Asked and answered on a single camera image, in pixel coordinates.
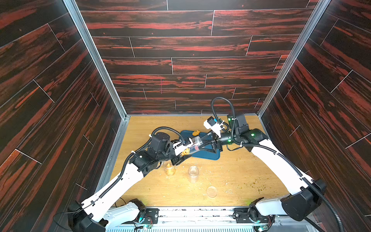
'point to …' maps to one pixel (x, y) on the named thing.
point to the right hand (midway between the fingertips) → (202, 141)
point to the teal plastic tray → (203, 154)
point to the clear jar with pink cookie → (195, 145)
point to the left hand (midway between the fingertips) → (187, 149)
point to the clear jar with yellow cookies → (169, 168)
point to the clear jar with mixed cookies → (193, 171)
